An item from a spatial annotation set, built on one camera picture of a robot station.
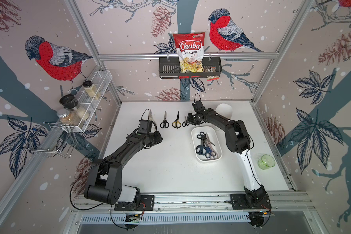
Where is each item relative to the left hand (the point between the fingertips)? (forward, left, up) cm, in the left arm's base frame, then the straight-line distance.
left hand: (163, 135), depth 89 cm
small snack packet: (+29, -31, +22) cm, 48 cm away
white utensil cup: (+17, -41, +5) cm, 44 cm away
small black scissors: (+16, -14, -8) cm, 23 cm away
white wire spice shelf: (+27, +41, +21) cm, 53 cm away
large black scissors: (+16, +1, -10) cm, 19 cm away
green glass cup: (-14, -62, -7) cm, 64 cm away
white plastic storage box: (+4, -32, -4) cm, 33 cm away
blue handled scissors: (-5, -25, -9) cm, 27 cm away
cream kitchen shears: (+24, +13, -11) cm, 29 cm away
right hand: (+17, -14, -8) cm, 24 cm away
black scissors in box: (+5, -25, -8) cm, 27 cm away
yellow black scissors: (+16, -8, -10) cm, 20 cm away
